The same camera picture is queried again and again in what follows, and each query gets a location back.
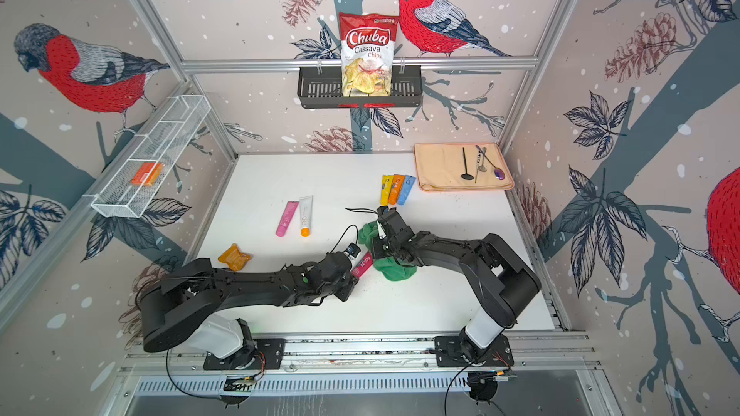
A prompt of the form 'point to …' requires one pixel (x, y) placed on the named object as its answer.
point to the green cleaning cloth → (389, 267)
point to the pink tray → (456, 167)
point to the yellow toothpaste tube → (385, 190)
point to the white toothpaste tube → (305, 204)
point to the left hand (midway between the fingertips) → (359, 275)
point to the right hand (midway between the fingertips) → (370, 245)
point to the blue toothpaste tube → (405, 190)
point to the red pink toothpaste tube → (360, 264)
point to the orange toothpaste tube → (396, 190)
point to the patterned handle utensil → (479, 163)
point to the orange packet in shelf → (147, 173)
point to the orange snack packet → (234, 258)
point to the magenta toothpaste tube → (286, 219)
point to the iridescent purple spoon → (498, 172)
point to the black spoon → (466, 175)
